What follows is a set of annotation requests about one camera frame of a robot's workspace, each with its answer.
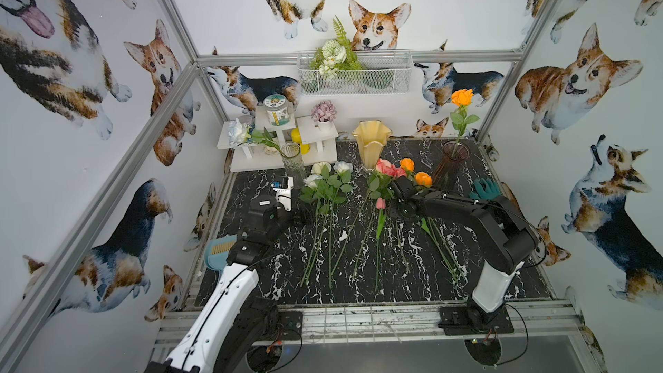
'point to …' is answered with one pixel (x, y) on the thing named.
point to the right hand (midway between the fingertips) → (400, 206)
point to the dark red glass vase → (446, 169)
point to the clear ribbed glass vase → (292, 156)
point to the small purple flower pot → (325, 113)
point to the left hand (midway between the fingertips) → (302, 192)
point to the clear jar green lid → (277, 110)
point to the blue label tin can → (251, 129)
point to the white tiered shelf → (323, 143)
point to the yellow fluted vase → (371, 136)
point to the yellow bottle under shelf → (297, 139)
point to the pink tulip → (381, 205)
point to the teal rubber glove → (485, 189)
